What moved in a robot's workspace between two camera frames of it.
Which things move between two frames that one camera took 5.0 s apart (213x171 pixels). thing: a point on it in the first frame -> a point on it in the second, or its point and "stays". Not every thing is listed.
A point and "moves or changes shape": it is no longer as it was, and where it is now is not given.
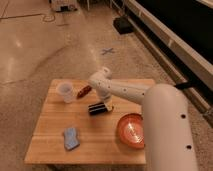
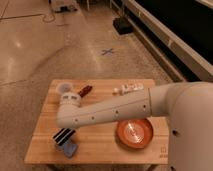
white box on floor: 63,5 stays
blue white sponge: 71,138 -> 68,148
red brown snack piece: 83,91 stays
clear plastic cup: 66,89 stays
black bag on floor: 123,24 stays
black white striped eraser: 97,108 moves or changes shape
